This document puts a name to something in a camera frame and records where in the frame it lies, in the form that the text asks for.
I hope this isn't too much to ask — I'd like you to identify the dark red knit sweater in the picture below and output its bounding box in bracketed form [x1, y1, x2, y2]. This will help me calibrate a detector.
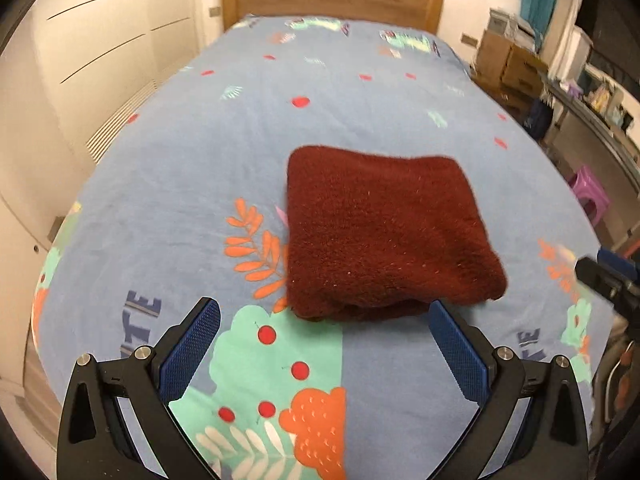
[286, 146, 508, 321]

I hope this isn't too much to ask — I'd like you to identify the blue patterned bed sheet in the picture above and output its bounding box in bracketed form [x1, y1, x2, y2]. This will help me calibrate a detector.
[34, 17, 613, 479]

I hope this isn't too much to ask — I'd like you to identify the white wardrobe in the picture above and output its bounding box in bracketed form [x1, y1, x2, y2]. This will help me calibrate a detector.
[1, 0, 198, 388]

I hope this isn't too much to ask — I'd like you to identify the purple plastic stool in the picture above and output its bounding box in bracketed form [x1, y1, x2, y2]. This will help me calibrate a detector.
[568, 165, 611, 226]

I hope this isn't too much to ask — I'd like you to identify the cardboard box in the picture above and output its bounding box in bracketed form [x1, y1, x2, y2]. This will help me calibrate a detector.
[474, 29, 548, 98]

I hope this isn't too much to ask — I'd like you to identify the long desk shelf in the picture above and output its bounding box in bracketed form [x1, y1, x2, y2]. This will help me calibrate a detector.
[541, 75, 639, 193]

